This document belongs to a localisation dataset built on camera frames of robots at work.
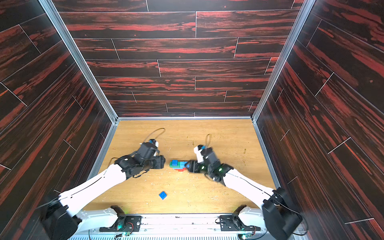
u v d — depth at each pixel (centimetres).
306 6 66
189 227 72
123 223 66
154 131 61
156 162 71
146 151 60
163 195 82
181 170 91
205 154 63
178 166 86
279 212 40
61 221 38
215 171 61
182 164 87
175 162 86
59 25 72
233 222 66
